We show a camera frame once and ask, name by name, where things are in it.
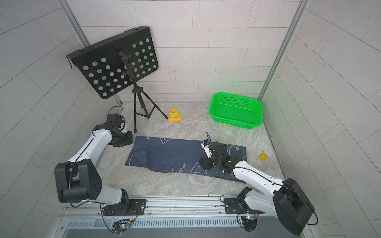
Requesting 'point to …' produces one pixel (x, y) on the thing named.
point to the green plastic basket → (240, 111)
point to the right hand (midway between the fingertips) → (203, 159)
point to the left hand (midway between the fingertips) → (133, 138)
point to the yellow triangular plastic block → (174, 115)
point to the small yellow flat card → (263, 156)
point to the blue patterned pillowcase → (177, 155)
